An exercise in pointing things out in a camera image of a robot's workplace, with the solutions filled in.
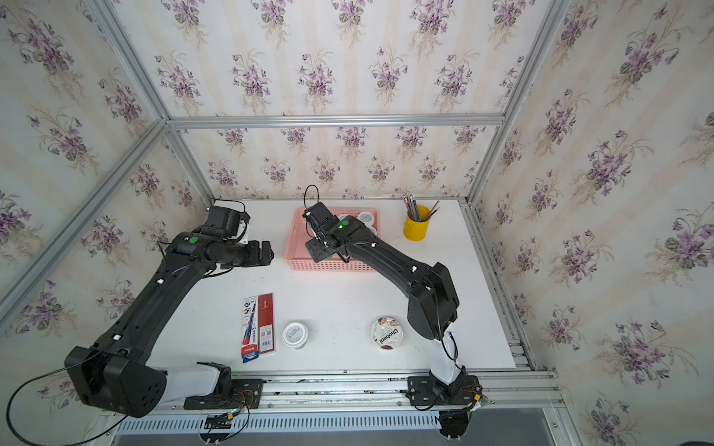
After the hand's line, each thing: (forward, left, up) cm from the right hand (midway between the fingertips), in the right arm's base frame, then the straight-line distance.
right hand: (325, 245), depth 85 cm
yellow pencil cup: (+15, -32, -11) cm, 37 cm away
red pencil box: (-19, +18, -16) cm, 31 cm away
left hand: (-7, +17, +3) cm, 19 cm away
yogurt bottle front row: (-24, +7, -11) cm, 27 cm away
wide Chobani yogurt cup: (-22, -19, -12) cm, 32 cm away
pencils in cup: (+20, -30, -5) cm, 36 cm away
